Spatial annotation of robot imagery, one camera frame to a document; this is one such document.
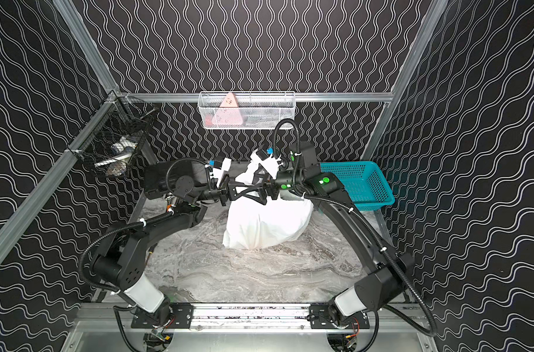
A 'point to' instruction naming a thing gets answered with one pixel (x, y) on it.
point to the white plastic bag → (251, 224)
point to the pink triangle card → (228, 113)
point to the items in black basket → (120, 152)
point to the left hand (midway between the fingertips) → (251, 185)
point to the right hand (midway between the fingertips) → (249, 179)
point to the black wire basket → (112, 139)
